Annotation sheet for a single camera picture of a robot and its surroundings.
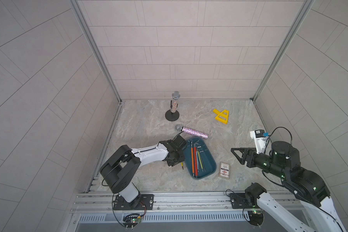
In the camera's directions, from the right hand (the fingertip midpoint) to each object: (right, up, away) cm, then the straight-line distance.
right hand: (233, 150), depth 61 cm
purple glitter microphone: (-17, +3, +32) cm, 37 cm away
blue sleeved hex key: (-13, -12, +23) cm, 29 cm away
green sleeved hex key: (-12, -11, +24) cm, 29 cm away
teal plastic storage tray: (-7, -10, +24) cm, 26 cm away
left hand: (-21, -13, +26) cm, 35 cm away
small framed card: (+2, -16, +19) cm, 25 cm away
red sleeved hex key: (-14, -11, +24) cm, 29 cm away
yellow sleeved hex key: (-22, -14, +21) cm, 34 cm away
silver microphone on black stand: (-29, +14, +44) cm, 54 cm away
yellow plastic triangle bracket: (+8, +13, +44) cm, 47 cm away
